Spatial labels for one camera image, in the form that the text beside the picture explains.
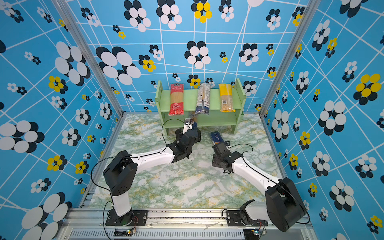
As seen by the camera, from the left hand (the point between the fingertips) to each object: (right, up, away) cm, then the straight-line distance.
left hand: (192, 128), depth 87 cm
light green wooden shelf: (+16, +6, +11) cm, 20 cm away
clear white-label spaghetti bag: (+7, +17, -1) cm, 19 cm away
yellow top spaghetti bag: (+20, +18, -1) cm, 27 cm away
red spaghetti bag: (-9, +14, -4) cm, 17 cm away
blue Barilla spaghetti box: (+17, -6, +15) cm, 23 cm away
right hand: (+19, -20, 0) cm, 27 cm away
